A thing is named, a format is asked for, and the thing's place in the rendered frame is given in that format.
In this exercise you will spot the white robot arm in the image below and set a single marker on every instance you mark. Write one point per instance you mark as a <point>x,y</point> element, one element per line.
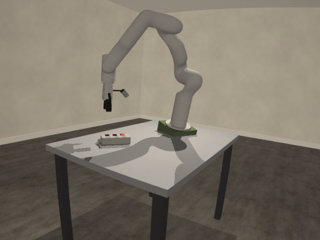
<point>167,27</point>

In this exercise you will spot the beige power strip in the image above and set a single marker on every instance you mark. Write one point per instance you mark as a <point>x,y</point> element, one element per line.
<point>111,139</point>

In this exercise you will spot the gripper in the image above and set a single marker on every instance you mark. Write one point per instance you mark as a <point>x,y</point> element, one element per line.
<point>107,91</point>

